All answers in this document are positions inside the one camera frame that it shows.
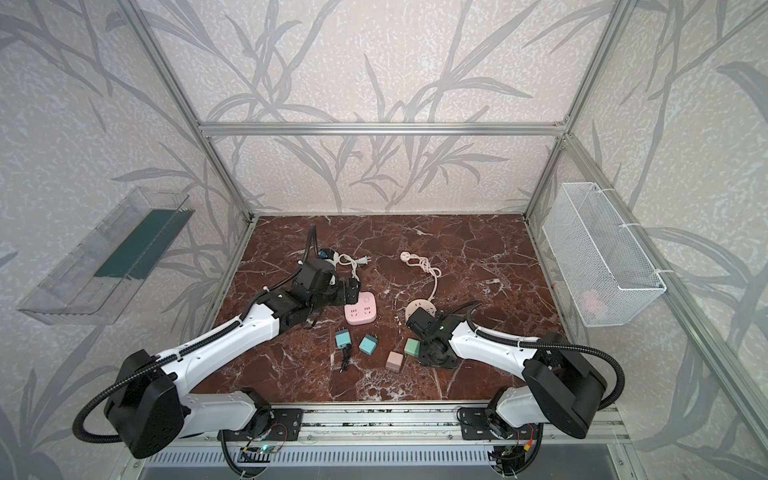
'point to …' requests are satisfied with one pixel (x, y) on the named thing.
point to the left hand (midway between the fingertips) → (352, 277)
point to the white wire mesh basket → (611, 278)
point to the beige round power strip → (423, 304)
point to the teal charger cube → (368, 343)
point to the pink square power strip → (364, 312)
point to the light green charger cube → (413, 347)
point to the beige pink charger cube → (394, 361)
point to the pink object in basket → (591, 299)
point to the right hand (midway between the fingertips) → (427, 351)
